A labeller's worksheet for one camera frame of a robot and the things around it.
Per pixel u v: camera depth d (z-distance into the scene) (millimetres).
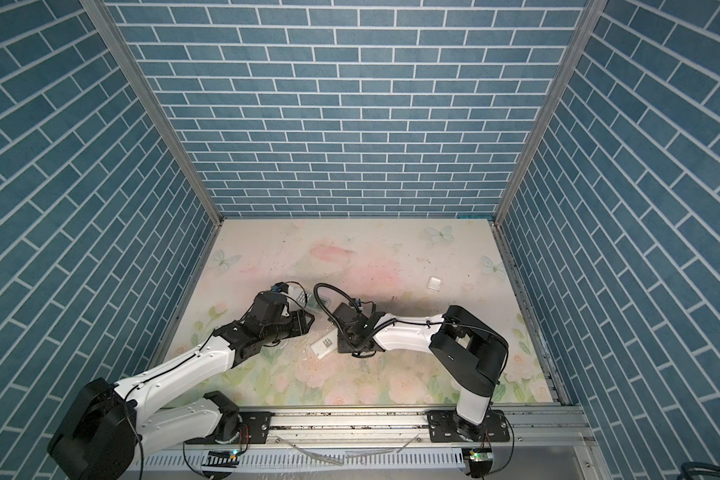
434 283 1019
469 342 516
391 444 725
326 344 867
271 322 667
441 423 738
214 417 615
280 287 771
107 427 415
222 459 723
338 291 803
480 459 736
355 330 680
